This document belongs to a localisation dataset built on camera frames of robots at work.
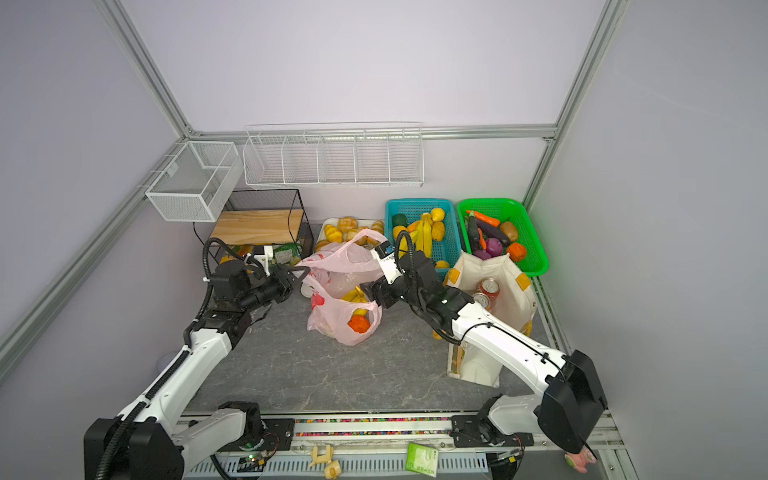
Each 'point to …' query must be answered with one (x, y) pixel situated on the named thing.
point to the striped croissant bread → (333, 233)
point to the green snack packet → (287, 254)
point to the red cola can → (490, 286)
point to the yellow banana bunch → (356, 295)
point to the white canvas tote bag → (516, 299)
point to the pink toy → (579, 461)
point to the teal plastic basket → (413, 208)
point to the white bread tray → (334, 221)
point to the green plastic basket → (510, 210)
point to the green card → (422, 459)
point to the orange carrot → (485, 219)
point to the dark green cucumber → (474, 232)
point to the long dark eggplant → (493, 231)
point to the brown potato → (510, 231)
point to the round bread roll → (347, 223)
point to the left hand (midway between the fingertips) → (311, 272)
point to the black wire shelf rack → (260, 217)
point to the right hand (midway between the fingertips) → (373, 279)
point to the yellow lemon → (437, 214)
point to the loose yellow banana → (422, 237)
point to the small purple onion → (494, 247)
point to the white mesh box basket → (198, 183)
